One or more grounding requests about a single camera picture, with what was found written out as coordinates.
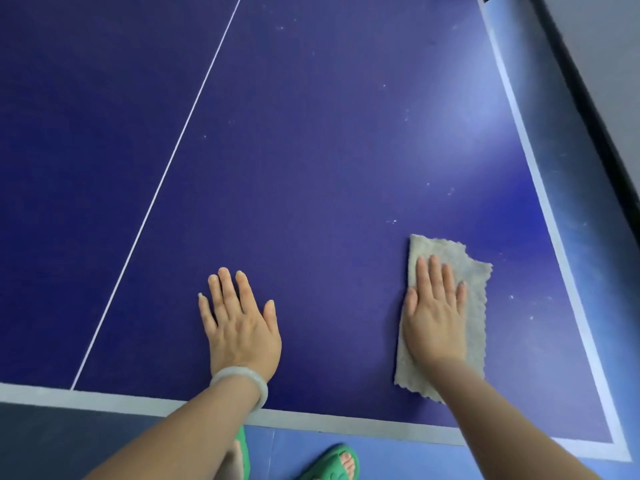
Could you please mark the person's left hand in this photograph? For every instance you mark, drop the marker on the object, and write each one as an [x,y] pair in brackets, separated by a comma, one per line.
[240,334]

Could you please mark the person's right hand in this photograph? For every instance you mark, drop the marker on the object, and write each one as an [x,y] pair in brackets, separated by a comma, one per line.
[435,329]

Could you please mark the grey cleaning cloth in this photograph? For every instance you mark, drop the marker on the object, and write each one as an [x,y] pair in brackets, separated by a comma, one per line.
[445,247]

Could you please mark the person's right forearm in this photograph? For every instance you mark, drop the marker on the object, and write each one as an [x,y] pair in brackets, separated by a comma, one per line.
[500,429]

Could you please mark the person's left forearm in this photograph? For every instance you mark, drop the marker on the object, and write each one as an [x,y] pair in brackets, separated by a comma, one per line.
[175,434]

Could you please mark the person's left foot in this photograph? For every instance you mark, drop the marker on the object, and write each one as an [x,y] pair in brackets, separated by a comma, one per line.
[231,462]

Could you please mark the person's foot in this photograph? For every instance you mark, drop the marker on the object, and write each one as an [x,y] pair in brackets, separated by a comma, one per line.
[346,463]
[231,462]

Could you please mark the person's right foot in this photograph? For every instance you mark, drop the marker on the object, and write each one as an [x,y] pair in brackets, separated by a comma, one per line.
[346,463]

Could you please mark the white jade bangle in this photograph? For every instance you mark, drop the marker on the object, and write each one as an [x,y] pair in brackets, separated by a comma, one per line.
[240,370]

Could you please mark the green left slipper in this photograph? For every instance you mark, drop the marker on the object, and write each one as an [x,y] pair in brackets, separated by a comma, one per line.
[242,452]

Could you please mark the green slipper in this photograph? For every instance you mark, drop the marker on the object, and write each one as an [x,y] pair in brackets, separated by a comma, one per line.
[242,452]
[325,467]

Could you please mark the green right slipper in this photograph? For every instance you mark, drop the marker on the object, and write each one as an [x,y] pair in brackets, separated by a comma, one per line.
[325,467]

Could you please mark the blue table tennis table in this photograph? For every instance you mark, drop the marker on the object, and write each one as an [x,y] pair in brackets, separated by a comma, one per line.
[300,144]

